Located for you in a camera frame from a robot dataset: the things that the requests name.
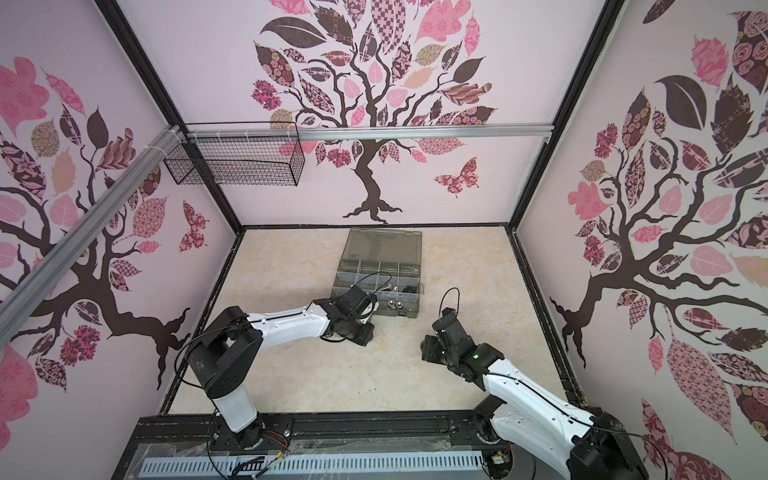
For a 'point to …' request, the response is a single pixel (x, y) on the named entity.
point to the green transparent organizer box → (386, 263)
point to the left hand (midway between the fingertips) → (368, 341)
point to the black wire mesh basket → (238, 153)
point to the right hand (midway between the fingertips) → (426, 344)
